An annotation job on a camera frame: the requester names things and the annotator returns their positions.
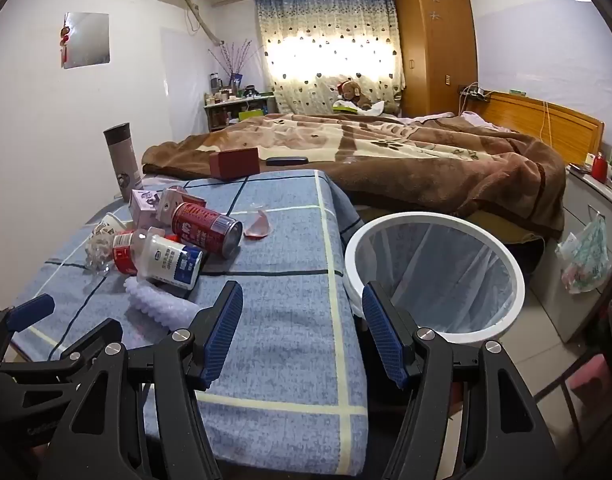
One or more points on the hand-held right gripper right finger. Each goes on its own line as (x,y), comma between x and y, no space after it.
(383,335)

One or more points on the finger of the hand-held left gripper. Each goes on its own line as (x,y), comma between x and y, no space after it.
(33,307)
(93,337)

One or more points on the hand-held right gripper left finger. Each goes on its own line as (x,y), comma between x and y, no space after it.
(225,330)

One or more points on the white bubble wrap piece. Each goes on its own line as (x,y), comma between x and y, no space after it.
(161,305)

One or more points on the red label plastic bottle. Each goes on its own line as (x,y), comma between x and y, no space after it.
(123,255)

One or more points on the white milk bottle blue label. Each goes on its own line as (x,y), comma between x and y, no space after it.
(168,260)

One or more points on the pink jelly cup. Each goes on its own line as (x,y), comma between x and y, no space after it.
(258,227)

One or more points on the red drink can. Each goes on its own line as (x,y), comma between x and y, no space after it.
(198,225)

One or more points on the white rim trash bin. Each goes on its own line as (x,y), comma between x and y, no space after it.
(425,218)

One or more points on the pink silver drink carton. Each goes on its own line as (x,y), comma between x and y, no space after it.
(173,199)

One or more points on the blue checked tablecloth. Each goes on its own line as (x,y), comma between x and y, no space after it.
(286,285)

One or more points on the dark red box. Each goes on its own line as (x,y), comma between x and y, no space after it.
(233,164)

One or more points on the grey thermos flask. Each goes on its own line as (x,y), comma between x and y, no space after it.
(123,160)

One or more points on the brown patterned blanket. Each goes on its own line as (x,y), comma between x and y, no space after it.
(410,160)

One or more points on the black case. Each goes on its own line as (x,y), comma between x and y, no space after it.
(286,161)

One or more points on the pink plastic stool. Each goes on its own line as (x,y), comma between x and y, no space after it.
(593,380)

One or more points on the hanging plastic bag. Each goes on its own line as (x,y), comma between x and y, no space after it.
(585,260)

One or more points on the cluttered white shelf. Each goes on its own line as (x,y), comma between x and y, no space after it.
(226,110)

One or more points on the green book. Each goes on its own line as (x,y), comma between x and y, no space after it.
(345,106)

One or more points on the white nightstand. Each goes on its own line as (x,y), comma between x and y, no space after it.
(575,200)

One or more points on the brown teddy bear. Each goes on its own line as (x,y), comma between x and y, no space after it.
(353,92)

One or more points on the power strip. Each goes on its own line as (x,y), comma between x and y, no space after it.
(478,93)

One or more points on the wooden bed headboard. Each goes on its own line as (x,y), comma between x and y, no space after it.
(535,115)

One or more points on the red hanging ornament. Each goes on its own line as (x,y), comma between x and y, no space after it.
(66,40)

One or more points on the purple decorative branches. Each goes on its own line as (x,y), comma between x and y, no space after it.
(231,60)

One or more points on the red cup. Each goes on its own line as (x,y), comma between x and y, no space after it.
(599,167)

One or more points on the wooden wardrobe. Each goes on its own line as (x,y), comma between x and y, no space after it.
(435,50)

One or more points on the spotted window curtain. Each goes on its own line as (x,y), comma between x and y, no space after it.
(331,25)

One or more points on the silver wall mirror sheet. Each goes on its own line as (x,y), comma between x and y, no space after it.
(88,40)

